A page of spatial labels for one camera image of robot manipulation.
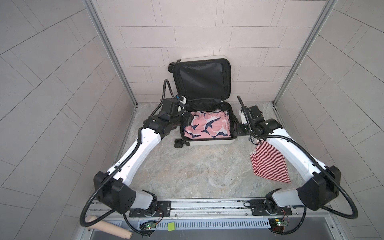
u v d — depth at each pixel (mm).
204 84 972
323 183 389
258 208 710
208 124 962
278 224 676
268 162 851
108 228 646
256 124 584
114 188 374
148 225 643
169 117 550
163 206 715
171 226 656
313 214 668
